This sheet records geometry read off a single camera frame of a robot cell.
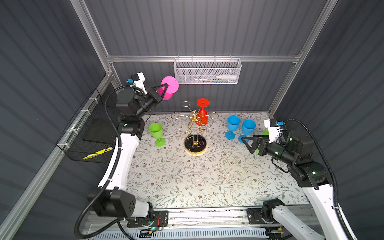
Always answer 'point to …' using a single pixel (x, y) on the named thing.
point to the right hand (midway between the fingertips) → (250, 138)
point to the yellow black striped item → (98, 153)
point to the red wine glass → (202, 115)
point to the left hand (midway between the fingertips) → (168, 84)
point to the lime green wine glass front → (156, 131)
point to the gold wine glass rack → (194, 145)
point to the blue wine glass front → (233, 124)
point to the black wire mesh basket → (90, 135)
